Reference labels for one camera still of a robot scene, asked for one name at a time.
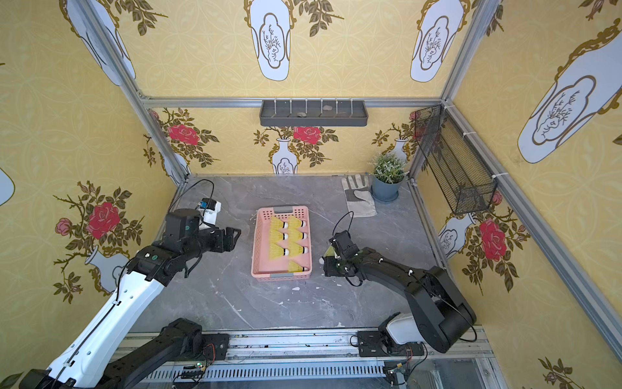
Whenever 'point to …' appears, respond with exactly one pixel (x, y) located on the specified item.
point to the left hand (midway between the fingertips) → (233, 230)
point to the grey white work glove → (359, 196)
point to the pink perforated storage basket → (277, 269)
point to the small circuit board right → (392, 375)
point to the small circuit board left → (197, 365)
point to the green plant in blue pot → (388, 177)
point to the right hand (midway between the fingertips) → (331, 269)
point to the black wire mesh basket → (463, 181)
